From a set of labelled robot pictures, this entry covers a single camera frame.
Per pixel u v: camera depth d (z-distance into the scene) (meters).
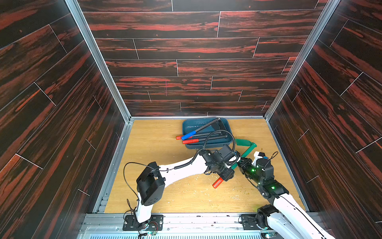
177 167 0.49
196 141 0.97
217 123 1.08
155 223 0.72
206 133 1.06
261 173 0.59
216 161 0.62
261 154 0.74
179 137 0.97
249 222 0.73
